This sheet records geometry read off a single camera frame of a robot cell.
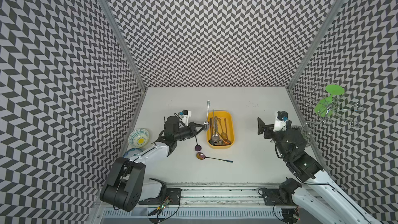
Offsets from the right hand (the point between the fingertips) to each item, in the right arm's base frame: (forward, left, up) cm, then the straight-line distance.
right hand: (268, 119), depth 73 cm
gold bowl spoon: (+11, +24, -24) cm, 36 cm away
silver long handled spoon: (+2, +25, -23) cm, 34 cm away
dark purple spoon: (-3, +35, -24) cm, 42 cm away
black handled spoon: (-1, +27, -23) cm, 35 cm away
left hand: (+1, +30, -10) cm, 32 cm away
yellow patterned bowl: (+2, +70, -21) cm, 74 cm away
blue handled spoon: (-9, +32, -24) cm, 41 cm away
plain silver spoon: (+3, +30, -9) cm, 31 cm away
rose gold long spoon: (+1, +18, -26) cm, 31 cm away
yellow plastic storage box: (+17, +20, -21) cm, 33 cm away
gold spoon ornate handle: (+4, +20, -23) cm, 31 cm away
